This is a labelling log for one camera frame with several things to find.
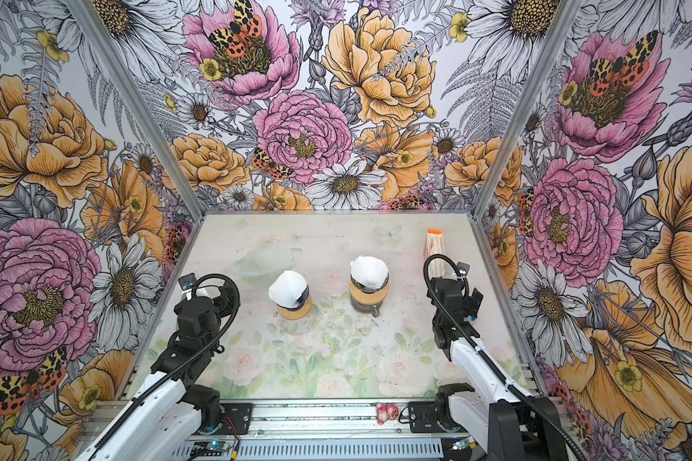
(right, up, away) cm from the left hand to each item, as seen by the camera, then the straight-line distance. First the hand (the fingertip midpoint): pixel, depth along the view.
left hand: (213, 295), depth 80 cm
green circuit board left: (+6, -35, -9) cm, 36 cm away
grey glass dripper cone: (+42, +1, +5) cm, 43 cm away
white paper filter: (+43, +6, +3) cm, 44 cm away
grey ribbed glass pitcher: (+43, -7, +11) cm, 45 cm away
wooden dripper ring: (+43, -2, +6) cm, 44 cm away
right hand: (+69, +1, +6) cm, 69 cm away
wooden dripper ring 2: (+23, -5, 0) cm, 24 cm away
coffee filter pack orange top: (+66, +14, +18) cm, 70 cm away
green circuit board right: (+66, -34, -9) cm, 75 cm away
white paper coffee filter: (+20, +2, +2) cm, 20 cm away
